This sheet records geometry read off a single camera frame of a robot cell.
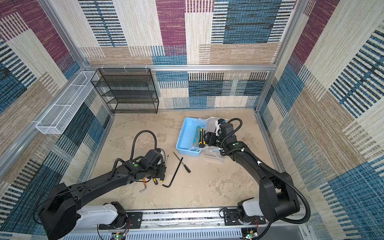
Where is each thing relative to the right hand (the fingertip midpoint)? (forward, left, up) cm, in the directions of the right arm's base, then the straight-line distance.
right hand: (208, 138), depth 87 cm
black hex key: (-14, +20, -14) cm, 29 cm away
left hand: (-14, +25, -7) cm, 29 cm away
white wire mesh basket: (0, +72, +20) cm, 75 cm away
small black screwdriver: (-12, +13, -13) cm, 22 cm away
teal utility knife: (+4, +6, -6) cm, 10 cm away
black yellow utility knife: (+1, +3, -6) cm, 7 cm away
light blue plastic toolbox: (+7, +14, -12) cm, 20 cm away
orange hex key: (-20, +36, -14) cm, 44 cm away
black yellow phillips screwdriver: (-19, +27, -13) cm, 35 cm away
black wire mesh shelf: (+41, +55, +4) cm, 69 cm away
